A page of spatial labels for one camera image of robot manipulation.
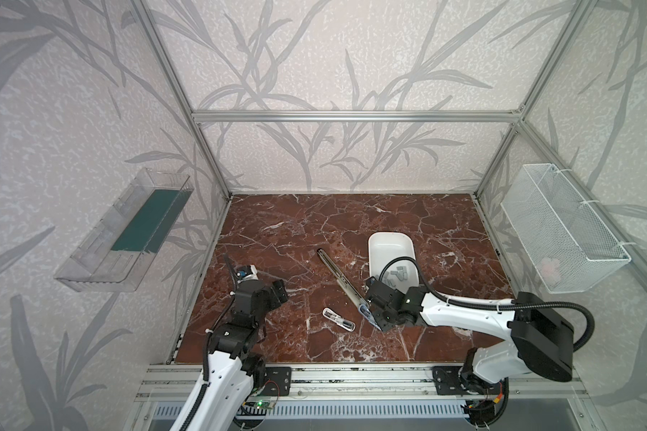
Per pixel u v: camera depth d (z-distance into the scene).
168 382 0.75
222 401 0.56
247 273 0.70
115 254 0.64
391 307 0.64
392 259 0.76
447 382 0.73
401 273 0.96
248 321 0.60
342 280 0.92
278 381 0.74
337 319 0.84
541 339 0.42
